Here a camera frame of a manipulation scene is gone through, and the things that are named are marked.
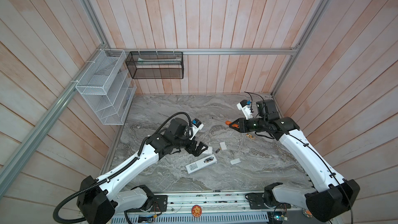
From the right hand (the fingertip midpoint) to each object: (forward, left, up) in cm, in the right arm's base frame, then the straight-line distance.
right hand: (231, 125), depth 74 cm
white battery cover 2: (-9, -5, -25) cm, 27 cm away
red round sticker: (-33, +16, -23) cm, 44 cm away
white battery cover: (0, +1, -24) cm, 24 cm away
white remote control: (-4, +10, -23) cm, 25 cm away
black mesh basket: (+47, +47, +2) cm, 66 cm away
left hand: (-9, +15, -5) cm, 18 cm away
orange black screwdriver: (+1, +2, +1) cm, 2 cm away
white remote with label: (-10, +10, -22) cm, 26 cm away
